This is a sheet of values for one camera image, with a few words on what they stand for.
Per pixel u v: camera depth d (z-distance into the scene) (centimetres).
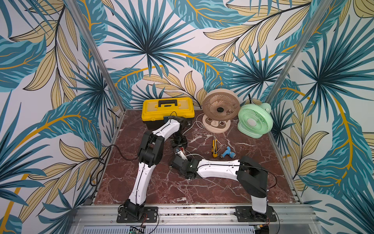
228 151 95
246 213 74
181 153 78
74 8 68
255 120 86
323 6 68
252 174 50
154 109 97
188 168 63
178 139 84
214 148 95
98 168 83
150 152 59
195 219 73
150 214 73
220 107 89
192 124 107
